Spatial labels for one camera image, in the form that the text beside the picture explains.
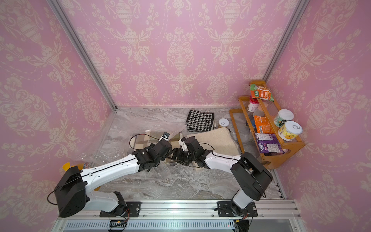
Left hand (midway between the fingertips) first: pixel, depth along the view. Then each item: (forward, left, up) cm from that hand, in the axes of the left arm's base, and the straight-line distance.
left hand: (162, 147), depth 84 cm
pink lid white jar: (+25, -56, +12) cm, 62 cm away
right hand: (-6, -5, -2) cm, 8 cm away
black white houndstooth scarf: (+26, -24, -7) cm, 36 cm away
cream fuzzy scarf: (+10, -36, -6) cm, 38 cm away
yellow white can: (-4, -61, +22) cm, 65 cm away
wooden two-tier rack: (+23, -57, -10) cm, 62 cm away
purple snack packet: (0, -60, +6) cm, 60 cm away
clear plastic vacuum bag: (+19, +29, -12) cm, 37 cm away
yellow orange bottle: (-17, +38, +12) cm, 44 cm away
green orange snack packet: (+25, -57, +22) cm, 66 cm away
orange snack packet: (+11, -60, +7) cm, 61 cm away
